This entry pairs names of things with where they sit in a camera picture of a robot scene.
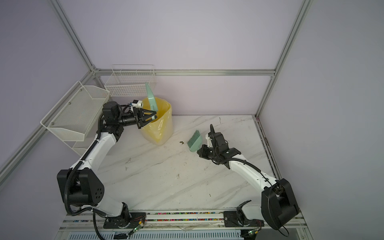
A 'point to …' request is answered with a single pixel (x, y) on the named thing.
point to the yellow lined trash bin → (158, 131)
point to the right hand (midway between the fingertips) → (196, 151)
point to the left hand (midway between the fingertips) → (155, 114)
